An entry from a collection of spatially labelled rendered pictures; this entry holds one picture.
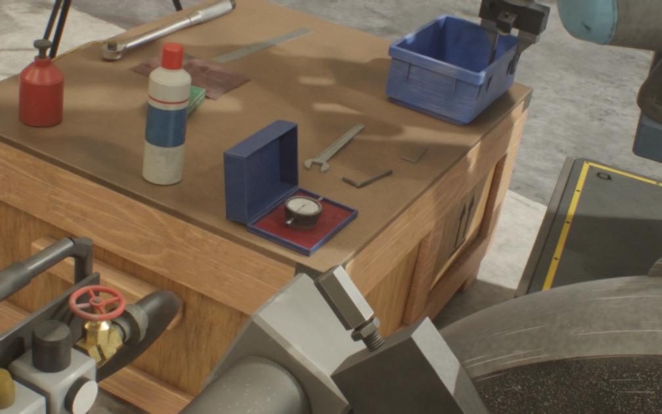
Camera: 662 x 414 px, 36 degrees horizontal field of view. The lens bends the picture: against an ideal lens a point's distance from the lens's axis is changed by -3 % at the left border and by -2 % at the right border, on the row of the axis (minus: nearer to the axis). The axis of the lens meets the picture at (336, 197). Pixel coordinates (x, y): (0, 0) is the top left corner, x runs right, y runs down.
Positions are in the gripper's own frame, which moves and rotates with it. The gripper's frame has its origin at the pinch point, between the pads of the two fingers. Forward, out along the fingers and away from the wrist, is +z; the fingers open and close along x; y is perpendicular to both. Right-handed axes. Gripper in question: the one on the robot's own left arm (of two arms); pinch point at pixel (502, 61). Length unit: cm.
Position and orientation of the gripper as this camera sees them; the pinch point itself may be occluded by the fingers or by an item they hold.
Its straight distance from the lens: 212.8
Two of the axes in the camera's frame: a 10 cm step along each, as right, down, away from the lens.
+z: -1.5, 8.7, 4.7
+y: -4.6, 3.6, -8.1
